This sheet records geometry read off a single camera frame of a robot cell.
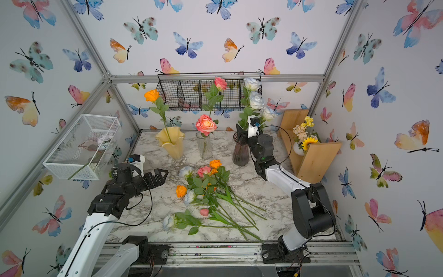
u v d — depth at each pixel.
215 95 0.86
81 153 0.72
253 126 0.68
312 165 0.84
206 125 0.65
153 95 0.83
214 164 0.98
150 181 0.65
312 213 0.44
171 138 0.96
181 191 0.89
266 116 0.76
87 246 0.43
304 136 0.87
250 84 0.79
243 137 0.72
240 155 0.94
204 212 0.84
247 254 0.75
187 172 0.93
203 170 0.93
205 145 1.00
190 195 0.86
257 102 0.74
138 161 0.66
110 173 0.84
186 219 0.81
